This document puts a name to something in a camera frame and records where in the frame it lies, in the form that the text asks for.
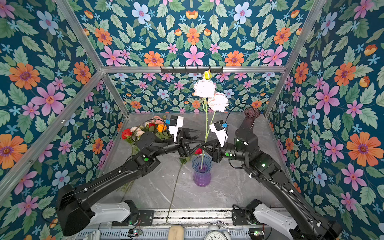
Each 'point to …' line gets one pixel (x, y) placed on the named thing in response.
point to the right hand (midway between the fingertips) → (201, 144)
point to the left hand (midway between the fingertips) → (203, 137)
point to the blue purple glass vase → (202, 178)
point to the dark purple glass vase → (251, 113)
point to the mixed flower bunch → (157, 125)
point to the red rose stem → (182, 161)
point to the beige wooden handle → (176, 232)
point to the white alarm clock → (215, 233)
